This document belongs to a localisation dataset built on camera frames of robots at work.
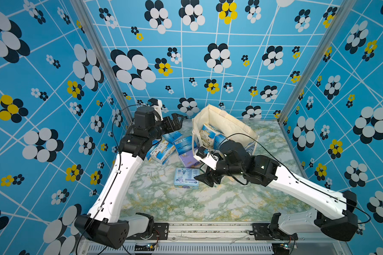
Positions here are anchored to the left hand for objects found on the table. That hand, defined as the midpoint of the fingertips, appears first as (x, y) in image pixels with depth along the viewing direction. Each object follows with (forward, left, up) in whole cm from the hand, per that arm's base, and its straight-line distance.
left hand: (178, 117), depth 69 cm
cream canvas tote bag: (+8, -29, -17) cm, 35 cm away
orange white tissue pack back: (+2, +13, -31) cm, 34 cm away
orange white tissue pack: (+10, -15, -24) cm, 30 cm away
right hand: (-19, -10, -10) cm, 23 cm away
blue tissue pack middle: (+8, 0, -32) cm, 33 cm away
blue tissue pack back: (+15, +8, -31) cm, 35 cm away
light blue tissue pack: (-14, -2, -32) cm, 35 cm away
